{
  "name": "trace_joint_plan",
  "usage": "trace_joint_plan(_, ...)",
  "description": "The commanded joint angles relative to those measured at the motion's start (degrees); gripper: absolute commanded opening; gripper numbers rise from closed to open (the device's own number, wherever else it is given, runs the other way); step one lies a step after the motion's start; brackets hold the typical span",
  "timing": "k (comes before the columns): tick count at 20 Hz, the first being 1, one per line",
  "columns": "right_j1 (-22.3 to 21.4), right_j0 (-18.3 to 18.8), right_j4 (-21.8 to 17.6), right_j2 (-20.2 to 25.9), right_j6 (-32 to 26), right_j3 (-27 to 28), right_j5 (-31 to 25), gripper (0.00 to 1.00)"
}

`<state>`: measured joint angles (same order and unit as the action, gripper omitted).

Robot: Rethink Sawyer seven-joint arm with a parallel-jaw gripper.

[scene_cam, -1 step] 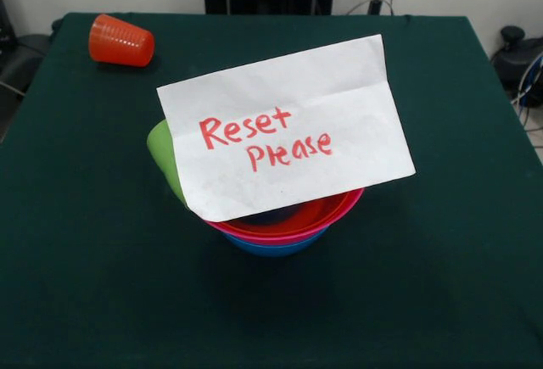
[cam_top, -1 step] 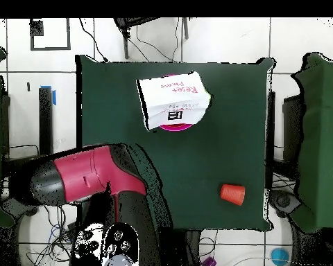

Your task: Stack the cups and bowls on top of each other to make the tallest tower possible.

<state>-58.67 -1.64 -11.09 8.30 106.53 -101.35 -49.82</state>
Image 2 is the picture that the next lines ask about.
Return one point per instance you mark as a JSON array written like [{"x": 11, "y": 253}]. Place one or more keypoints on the black camera tripod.
[{"x": 125, "y": 41}]

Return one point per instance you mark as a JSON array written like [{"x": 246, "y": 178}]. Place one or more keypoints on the white paper reset sign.
[{"x": 172, "y": 97}]

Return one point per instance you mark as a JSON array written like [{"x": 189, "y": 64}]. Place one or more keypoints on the orange ribbed cup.
[{"x": 232, "y": 194}]

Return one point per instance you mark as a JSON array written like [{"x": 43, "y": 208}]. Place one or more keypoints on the pink bowl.
[{"x": 176, "y": 128}]

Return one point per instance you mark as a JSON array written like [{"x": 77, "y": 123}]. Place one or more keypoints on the dark green tablecloth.
[{"x": 199, "y": 166}]

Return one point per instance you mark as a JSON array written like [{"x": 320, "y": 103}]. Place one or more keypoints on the purple cup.
[{"x": 209, "y": 262}]

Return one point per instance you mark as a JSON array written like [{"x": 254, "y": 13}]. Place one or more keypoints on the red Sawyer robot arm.
[{"x": 83, "y": 171}]

